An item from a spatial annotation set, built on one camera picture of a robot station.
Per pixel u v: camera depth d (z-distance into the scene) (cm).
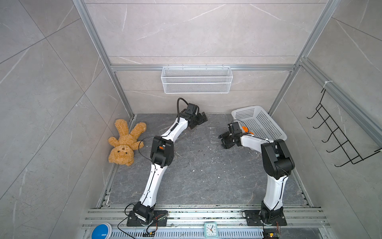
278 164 53
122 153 88
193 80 101
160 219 71
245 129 114
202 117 94
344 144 63
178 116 77
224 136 91
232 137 80
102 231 69
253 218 73
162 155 64
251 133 108
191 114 83
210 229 69
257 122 114
